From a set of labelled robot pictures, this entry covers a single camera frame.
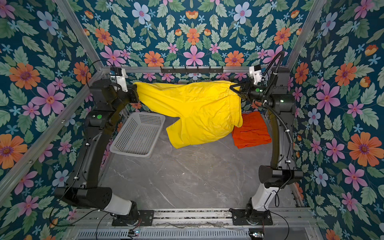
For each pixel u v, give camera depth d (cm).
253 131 106
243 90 57
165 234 77
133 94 58
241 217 73
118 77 54
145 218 74
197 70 92
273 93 49
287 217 74
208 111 77
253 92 56
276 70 47
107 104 48
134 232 72
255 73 58
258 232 71
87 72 83
